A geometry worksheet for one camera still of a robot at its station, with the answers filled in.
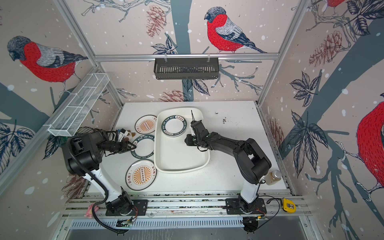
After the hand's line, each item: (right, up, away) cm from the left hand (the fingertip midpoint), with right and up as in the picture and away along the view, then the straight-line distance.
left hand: (131, 147), depth 93 cm
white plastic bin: (+27, -4, -1) cm, 27 cm away
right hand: (+35, +4, -2) cm, 35 cm away
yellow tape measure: (+88, -24, -21) cm, 94 cm away
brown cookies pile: (-4, +5, +3) cm, 7 cm away
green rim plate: (+26, +13, +11) cm, 31 cm away
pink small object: (-10, -27, -23) cm, 36 cm away
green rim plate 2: (+7, 0, +5) cm, 9 cm away
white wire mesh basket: (-21, +25, -16) cm, 36 cm away
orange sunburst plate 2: (+10, -14, -9) cm, 19 cm away
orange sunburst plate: (+4, +14, +15) cm, 21 cm away
